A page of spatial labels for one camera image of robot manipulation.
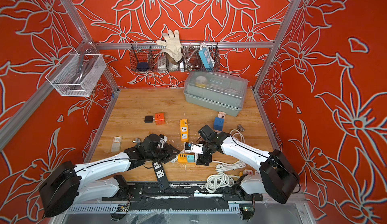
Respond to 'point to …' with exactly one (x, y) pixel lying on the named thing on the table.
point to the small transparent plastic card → (116, 146)
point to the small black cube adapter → (148, 119)
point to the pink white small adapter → (221, 114)
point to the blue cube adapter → (218, 124)
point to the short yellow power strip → (184, 129)
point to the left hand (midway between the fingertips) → (180, 154)
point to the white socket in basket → (162, 63)
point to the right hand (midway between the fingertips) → (196, 155)
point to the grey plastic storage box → (220, 92)
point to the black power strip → (160, 175)
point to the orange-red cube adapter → (159, 118)
